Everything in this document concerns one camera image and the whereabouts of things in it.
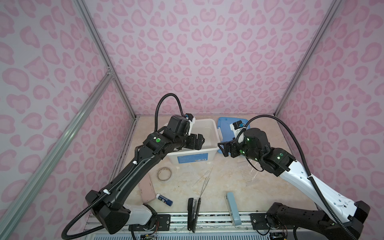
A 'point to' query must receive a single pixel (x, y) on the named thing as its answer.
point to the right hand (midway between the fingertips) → (226, 141)
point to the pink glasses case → (147, 189)
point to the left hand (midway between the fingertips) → (198, 136)
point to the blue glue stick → (164, 199)
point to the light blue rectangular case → (233, 209)
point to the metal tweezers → (202, 191)
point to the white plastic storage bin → (208, 129)
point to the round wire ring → (164, 173)
